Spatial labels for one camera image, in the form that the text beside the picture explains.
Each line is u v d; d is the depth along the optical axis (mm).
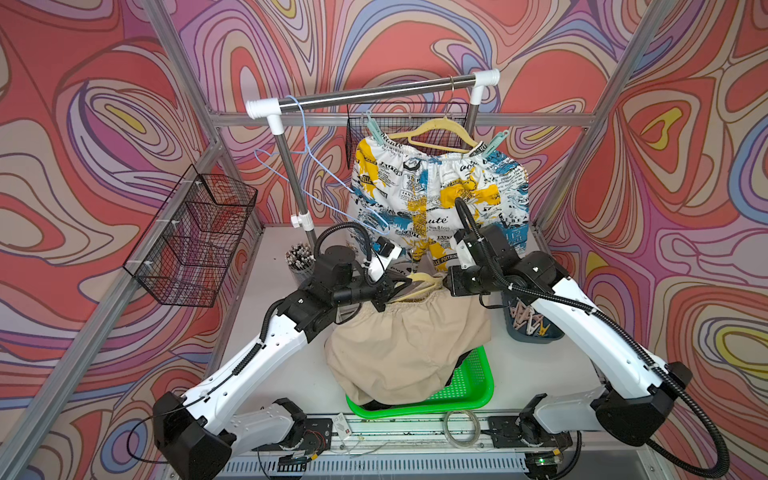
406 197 754
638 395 394
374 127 657
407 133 652
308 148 986
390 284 587
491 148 604
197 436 366
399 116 868
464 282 613
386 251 568
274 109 484
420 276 678
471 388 803
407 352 730
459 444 713
